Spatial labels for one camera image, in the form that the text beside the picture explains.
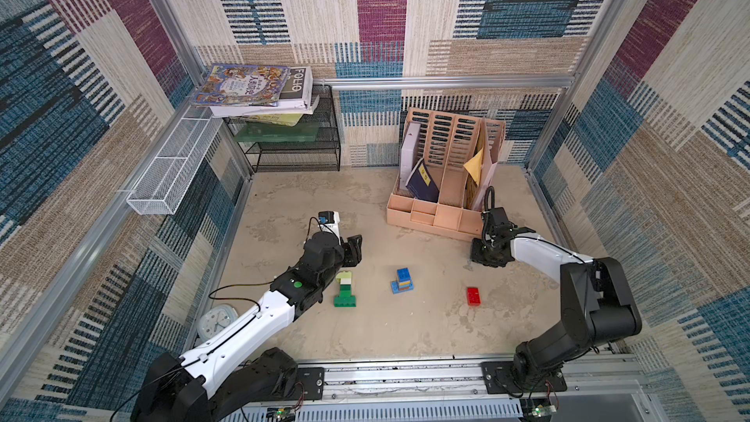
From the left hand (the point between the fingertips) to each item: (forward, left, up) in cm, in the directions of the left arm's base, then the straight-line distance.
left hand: (353, 236), depth 80 cm
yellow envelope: (+18, -35, +8) cm, 40 cm away
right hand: (+3, -38, -16) cm, 41 cm away
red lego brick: (-10, -34, -17) cm, 40 cm away
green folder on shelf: (+37, +18, +7) cm, 42 cm away
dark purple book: (+26, -22, -8) cm, 35 cm away
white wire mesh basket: (+4, +45, +16) cm, 48 cm away
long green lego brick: (-12, +3, -16) cm, 20 cm away
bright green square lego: (-8, +4, -19) cm, 21 cm away
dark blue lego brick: (-7, -14, -9) cm, 18 cm away
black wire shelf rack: (+47, +19, -7) cm, 51 cm away
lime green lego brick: (-4, +4, -15) cm, 16 cm away
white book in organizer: (+30, -18, +3) cm, 35 cm away
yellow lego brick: (-8, -14, -12) cm, 20 cm away
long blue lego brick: (-8, -11, -15) cm, 20 cm away
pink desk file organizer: (+41, -35, -12) cm, 55 cm away
